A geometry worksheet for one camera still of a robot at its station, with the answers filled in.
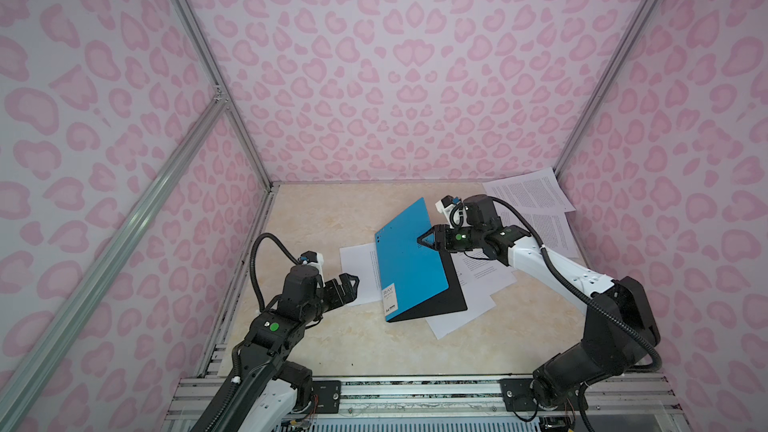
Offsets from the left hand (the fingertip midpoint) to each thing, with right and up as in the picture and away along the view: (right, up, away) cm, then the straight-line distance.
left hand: (347, 279), depth 77 cm
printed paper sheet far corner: (+68, +25, +41) cm, 83 cm away
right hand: (+20, +10, +3) cm, 23 cm away
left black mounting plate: (-4, -27, -3) cm, 28 cm away
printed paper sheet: (+1, +1, +22) cm, 22 cm away
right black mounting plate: (+42, -28, -3) cm, 51 cm away
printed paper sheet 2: (+39, -3, +18) cm, 43 cm away
